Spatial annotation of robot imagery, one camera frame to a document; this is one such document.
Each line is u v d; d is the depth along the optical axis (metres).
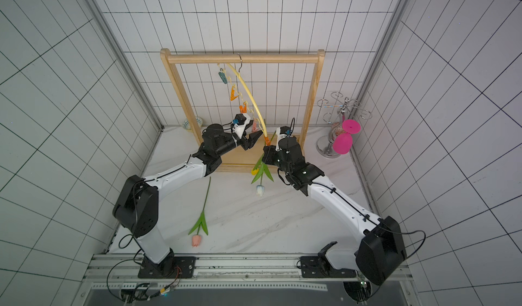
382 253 0.39
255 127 0.79
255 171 0.90
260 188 0.74
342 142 1.00
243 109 0.82
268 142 0.76
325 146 1.11
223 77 0.89
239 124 0.67
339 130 0.97
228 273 0.73
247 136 0.73
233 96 0.85
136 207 0.45
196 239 0.78
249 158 1.04
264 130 0.71
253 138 0.71
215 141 0.64
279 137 0.70
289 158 0.57
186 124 1.18
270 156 0.68
